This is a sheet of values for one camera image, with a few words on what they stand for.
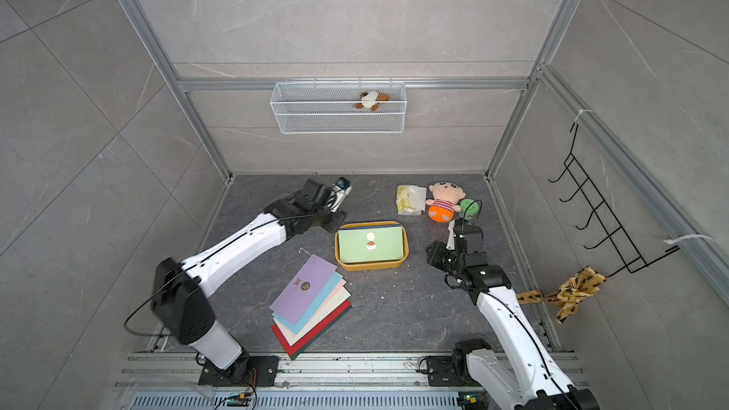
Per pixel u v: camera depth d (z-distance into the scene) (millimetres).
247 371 680
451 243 714
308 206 622
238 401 715
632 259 582
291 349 768
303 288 878
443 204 1034
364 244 929
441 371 730
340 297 861
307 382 730
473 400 701
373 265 896
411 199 1066
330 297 858
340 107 958
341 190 723
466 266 592
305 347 777
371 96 878
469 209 1020
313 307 845
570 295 685
